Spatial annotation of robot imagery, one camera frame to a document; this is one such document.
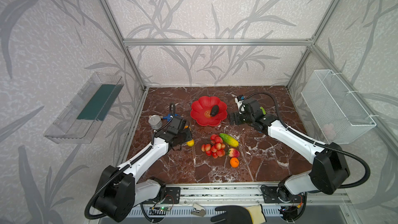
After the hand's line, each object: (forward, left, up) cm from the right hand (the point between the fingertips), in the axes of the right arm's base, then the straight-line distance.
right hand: (235, 109), depth 86 cm
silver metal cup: (-1, +49, -12) cm, 50 cm away
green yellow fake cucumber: (-13, +3, -13) cm, 19 cm away
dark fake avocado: (+9, +11, -14) cm, 20 cm away
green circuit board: (-45, +36, -16) cm, 60 cm away
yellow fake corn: (-17, +24, -6) cm, 31 cm away
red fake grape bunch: (-19, +11, -10) cm, 24 cm away
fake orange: (-25, +2, -13) cm, 28 cm away
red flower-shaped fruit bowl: (+11, +21, -17) cm, 29 cm away
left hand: (-9, +24, -7) cm, 27 cm away
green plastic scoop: (+10, -22, -16) cm, 29 cm away
